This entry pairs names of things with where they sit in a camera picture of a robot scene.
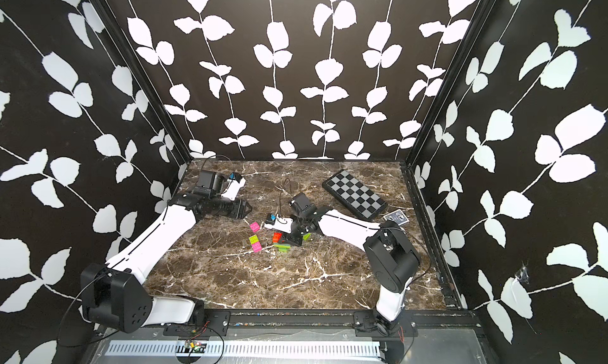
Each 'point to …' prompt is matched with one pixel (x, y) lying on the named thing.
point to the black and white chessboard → (355, 195)
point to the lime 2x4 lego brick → (306, 236)
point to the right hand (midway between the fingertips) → (281, 231)
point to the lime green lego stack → (282, 248)
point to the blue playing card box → (397, 216)
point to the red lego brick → (276, 236)
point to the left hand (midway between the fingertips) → (246, 203)
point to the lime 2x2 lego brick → (253, 239)
